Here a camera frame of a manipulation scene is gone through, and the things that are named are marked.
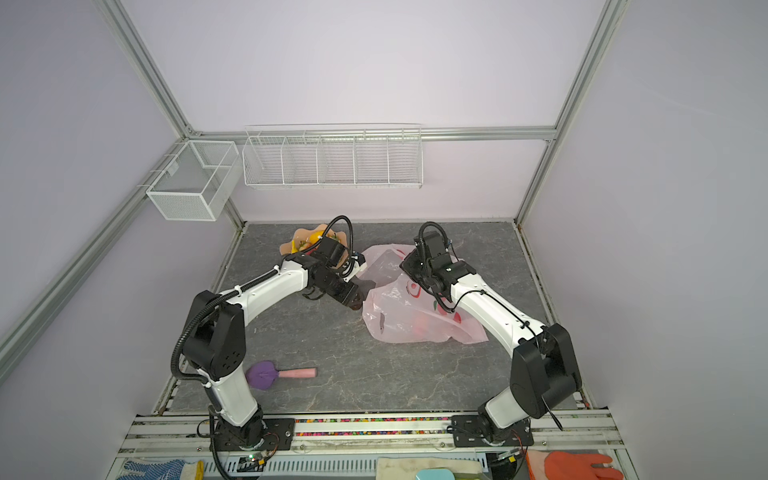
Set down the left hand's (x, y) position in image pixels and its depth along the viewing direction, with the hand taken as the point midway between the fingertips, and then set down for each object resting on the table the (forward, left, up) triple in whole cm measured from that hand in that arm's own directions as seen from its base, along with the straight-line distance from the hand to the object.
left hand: (356, 298), depth 89 cm
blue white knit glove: (-39, +46, -8) cm, 60 cm away
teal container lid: (-43, -18, -7) cm, 48 cm away
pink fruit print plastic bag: (-8, -13, +7) cm, 17 cm away
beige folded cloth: (-42, -12, -7) cm, 44 cm away
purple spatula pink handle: (-19, +25, -6) cm, 32 cm away
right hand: (+5, -15, +10) cm, 18 cm away
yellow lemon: (+29, +15, -3) cm, 33 cm away
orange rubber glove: (-44, -47, -5) cm, 65 cm away
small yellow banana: (+24, +23, -2) cm, 33 cm away
